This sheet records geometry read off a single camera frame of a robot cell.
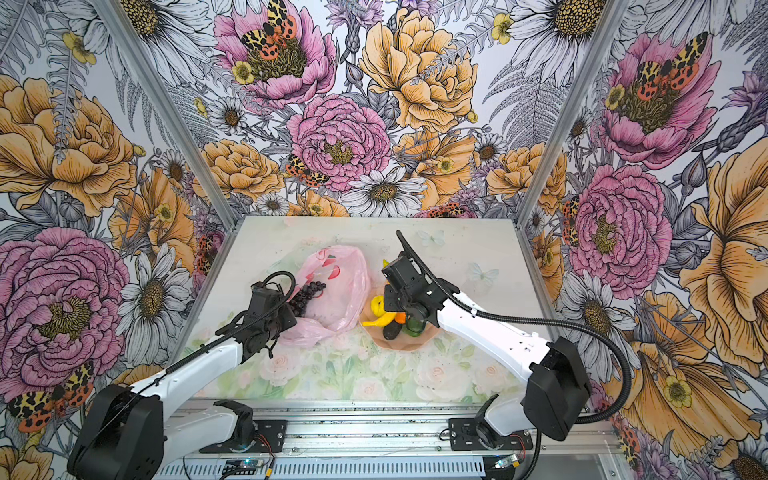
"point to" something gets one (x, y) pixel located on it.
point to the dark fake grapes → (298, 301)
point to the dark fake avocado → (391, 330)
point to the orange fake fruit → (401, 317)
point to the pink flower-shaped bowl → (403, 342)
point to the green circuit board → (242, 466)
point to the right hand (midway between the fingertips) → (393, 306)
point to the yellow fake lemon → (378, 305)
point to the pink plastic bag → (341, 305)
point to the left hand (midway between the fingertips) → (287, 321)
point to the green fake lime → (415, 326)
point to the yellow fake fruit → (382, 321)
